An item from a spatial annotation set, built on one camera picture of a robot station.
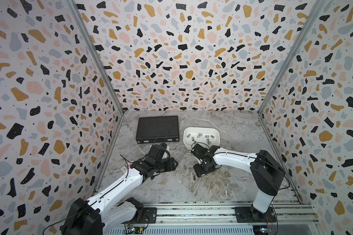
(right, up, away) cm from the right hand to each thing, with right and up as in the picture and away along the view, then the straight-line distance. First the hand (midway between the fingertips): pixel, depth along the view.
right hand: (200, 173), depth 87 cm
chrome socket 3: (+7, +21, +19) cm, 29 cm away
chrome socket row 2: (-9, +3, +2) cm, 10 cm away
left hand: (-13, +8, -7) cm, 17 cm away
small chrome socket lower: (-3, -2, -2) cm, 4 cm away
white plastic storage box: (-2, +24, +22) cm, 33 cm away
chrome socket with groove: (+2, +21, +19) cm, 29 cm away
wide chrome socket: (+7, +18, +16) cm, 25 cm away
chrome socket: (-7, +21, +18) cm, 29 cm away
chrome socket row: (+11, +20, +18) cm, 29 cm away
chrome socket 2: (-3, +19, +18) cm, 26 cm away
